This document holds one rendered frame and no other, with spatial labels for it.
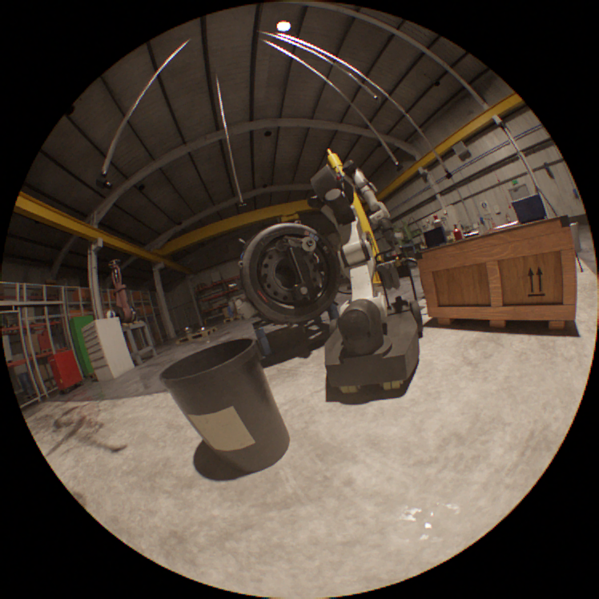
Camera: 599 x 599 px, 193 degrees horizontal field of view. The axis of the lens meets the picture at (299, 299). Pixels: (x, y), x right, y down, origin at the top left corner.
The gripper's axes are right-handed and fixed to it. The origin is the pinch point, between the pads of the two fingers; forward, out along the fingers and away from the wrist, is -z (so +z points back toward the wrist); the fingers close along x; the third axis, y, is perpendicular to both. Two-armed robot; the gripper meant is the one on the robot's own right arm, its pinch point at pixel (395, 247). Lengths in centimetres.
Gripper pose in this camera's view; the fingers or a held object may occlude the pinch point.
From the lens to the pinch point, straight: 109.4
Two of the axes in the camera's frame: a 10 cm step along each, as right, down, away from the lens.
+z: -2.0, -9.5, 2.4
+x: 7.4, 0.1, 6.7
